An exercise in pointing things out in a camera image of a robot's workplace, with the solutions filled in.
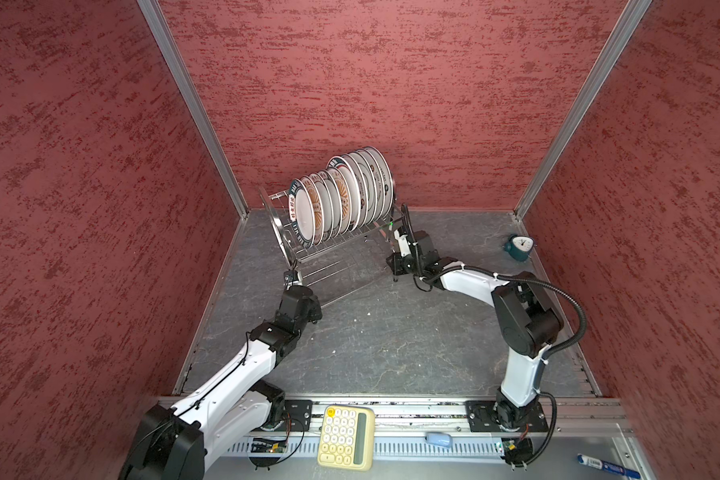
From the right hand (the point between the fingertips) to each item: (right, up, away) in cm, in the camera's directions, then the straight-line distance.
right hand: (389, 264), depth 96 cm
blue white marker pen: (+48, -44, -29) cm, 72 cm away
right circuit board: (+28, -43, -24) cm, 57 cm away
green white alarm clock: (+49, +5, +10) cm, 50 cm away
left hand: (-24, -11, -10) cm, 28 cm away
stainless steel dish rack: (-23, -1, +6) cm, 24 cm away
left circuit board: (-32, -44, -24) cm, 59 cm away
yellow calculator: (-12, -39, -27) cm, 49 cm away
